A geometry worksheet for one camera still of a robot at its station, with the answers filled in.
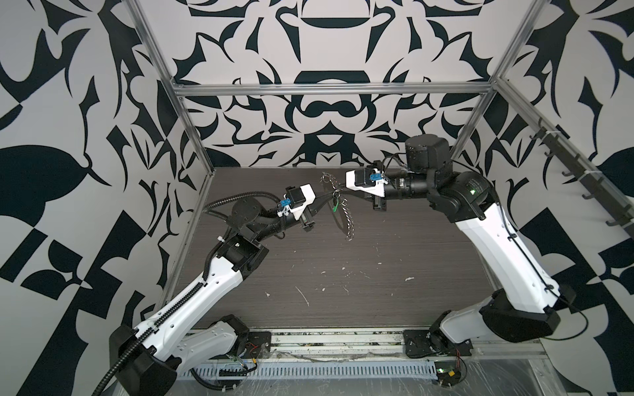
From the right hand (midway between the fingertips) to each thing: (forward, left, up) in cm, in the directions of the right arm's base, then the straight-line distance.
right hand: (342, 182), depth 55 cm
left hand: (-1, +2, 0) cm, 2 cm away
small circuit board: (-32, -30, -47) cm, 64 cm away
